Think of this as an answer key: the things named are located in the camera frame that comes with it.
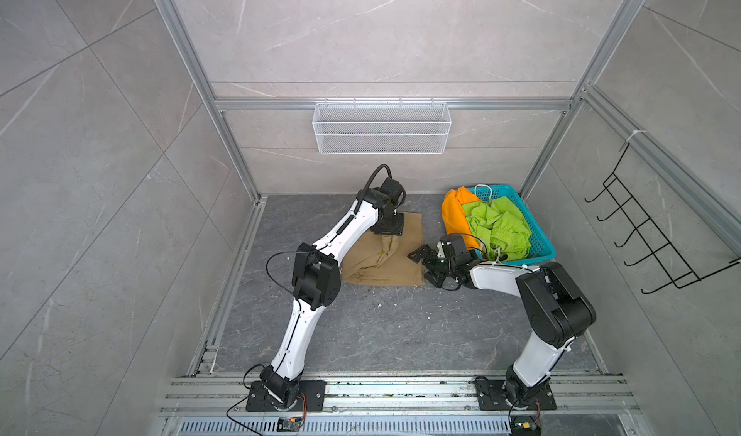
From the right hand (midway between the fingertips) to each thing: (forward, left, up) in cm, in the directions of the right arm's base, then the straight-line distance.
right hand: (413, 261), depth 95 cm
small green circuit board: (-44, +35, -4) cm, 56 cm away
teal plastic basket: (+2, -43, +3) cm, 43 cm away
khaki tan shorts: (-1, +10, +3) cm, 11 cm away
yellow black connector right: (-46, -22, -5) cm, 51 cm away
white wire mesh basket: (+39, +9, +26) cm, 48 cm away
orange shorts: (+14, -16, +4) cm, 22 cm away
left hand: (+9, +5, +9) cm, 13 cm away
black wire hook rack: (-18, -50, +30) cm, 61 cm away
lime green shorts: (+7, -29, +8) cm, 31 cm away
